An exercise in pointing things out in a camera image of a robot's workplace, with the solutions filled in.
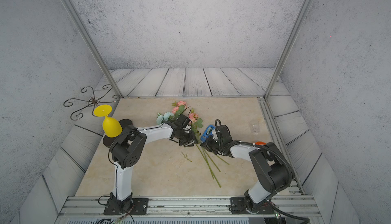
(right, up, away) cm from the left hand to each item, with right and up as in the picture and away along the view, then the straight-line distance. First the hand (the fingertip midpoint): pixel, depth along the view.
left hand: (200, 144), depth 93 cm
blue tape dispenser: (+5, +7, +3) cm, 9 cm away
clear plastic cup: (+35, +8, +5) cm, 37 cm away
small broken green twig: (-8, -7, -2) cm, 11 cm away
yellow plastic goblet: (-43, +12, -18) cm, 48 cm away
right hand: (0, +1, -4) cm, 5 cm away
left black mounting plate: (-29, -25, -19) cm, 43 cm away
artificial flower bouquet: (-13, +18, +16) cm, 28 cm away
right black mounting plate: (+18, -25, -20) cm, 37 cm away
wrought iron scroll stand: (-53, +25, -16) cm, 61 cm away
